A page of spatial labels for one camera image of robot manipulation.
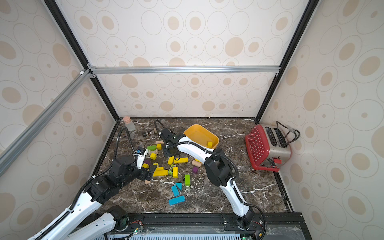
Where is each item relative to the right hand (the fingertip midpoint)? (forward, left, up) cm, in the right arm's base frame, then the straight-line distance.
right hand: (174, 151), depth 94 cm
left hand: (-16, +6, +14) cm, 22 cm away
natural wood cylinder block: (-5, -15, -5) cm, 17 cm away
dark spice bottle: (+15, +23, -2) cm, 27 cm away
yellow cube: (-2, +13, -3) cm, 14 cm away
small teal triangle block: (-20, -6, -4) cm, 21 cm away
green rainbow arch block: (-12, +1, -4) cm, 13 cm away
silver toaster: (+1, -62, +7) cm, 63 cm away
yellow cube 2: (+6, +12, -4) cm, 13 cm away
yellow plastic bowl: (+17, -17, -4) cm, 24 cm away
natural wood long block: (-19, +13, -4) cm, 23 cm away
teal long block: (-27, -5, -7) cm, 28 cm away
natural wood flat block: (+10, +12, -5) cm, 17 cm away
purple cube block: (-9, -14, -6) cm, 17 cm away
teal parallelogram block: (-22, -3, -6) cm, 23 cm away
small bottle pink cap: (+20, +35, +2) cm, 41 cm away
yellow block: (-12, -2, -5) cm, 13 cm away
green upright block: (-16, -10, -5) cm, 20 cm away
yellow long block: (-4, -5, -5) cm, 8 cm away
